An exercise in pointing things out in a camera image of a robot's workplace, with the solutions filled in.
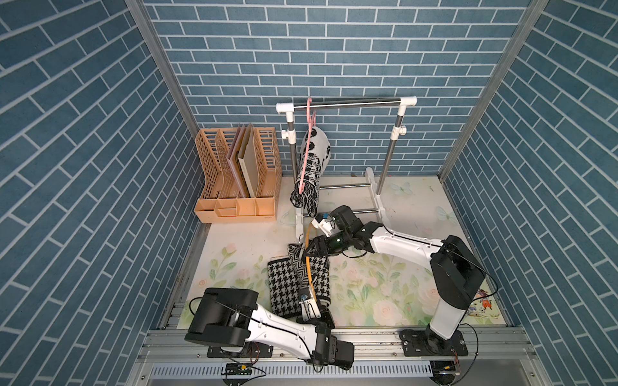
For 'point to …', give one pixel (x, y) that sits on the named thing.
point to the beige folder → (249, 159)
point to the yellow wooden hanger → (307, 264)
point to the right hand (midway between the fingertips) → (311, 254)
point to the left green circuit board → (236, 368)
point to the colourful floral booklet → (484, 310)
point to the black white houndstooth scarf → (294, 277)
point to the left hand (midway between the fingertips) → (327, 313)
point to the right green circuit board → (443, 371)
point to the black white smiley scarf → (315, 151)
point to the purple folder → (233, 160)
